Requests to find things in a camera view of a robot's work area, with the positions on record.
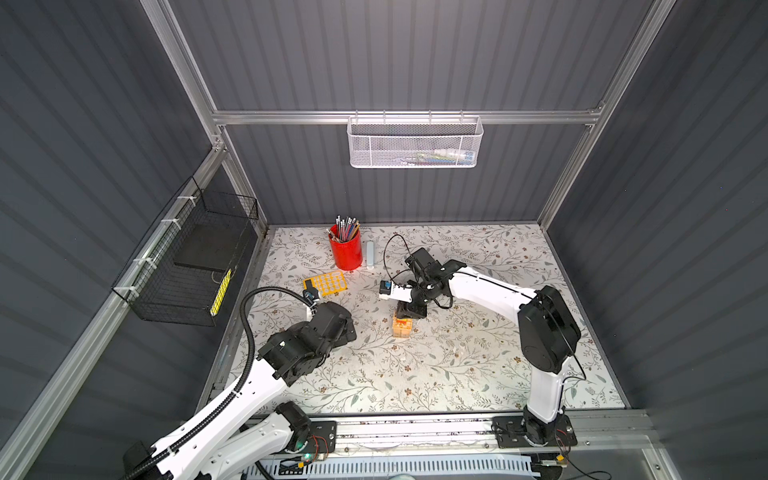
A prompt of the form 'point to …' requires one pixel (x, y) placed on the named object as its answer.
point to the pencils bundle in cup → (347, 228)
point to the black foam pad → (212, 245)
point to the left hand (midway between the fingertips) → (336, 325)
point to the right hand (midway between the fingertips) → (403, 308)
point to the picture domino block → (401, 327)
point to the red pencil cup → (348, 255)
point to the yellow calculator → (328, 283)
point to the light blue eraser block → (370, 260)
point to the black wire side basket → (177, 275)
